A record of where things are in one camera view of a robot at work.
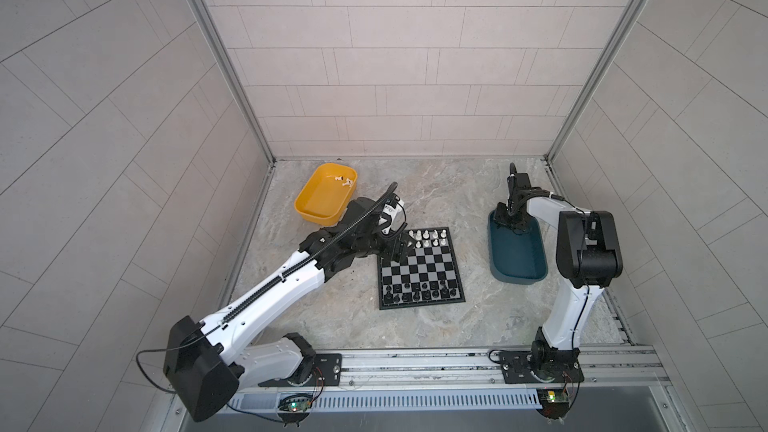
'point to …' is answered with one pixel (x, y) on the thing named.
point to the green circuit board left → (295, 404)
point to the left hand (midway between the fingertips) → (413, 237)
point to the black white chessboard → (428, 275)
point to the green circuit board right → (555, 402)
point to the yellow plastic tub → (327, 194)
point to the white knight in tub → (348, 182)
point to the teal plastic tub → (516, 258)
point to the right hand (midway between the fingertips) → (498, 218)
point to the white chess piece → (339, 178)
